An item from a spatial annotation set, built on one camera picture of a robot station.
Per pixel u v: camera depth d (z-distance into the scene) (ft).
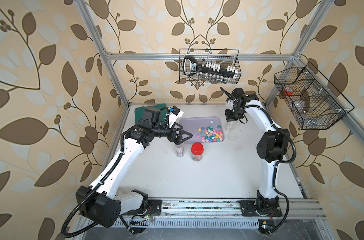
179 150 2.85
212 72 2.82
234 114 2.65
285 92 2.71
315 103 2.40
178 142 2.00
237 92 2.51
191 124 3.61
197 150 2.72
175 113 2.03
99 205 1.24
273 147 1.82
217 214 2.42
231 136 3.35
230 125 3.30
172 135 1.99
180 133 2.00
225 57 2.98
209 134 3.34
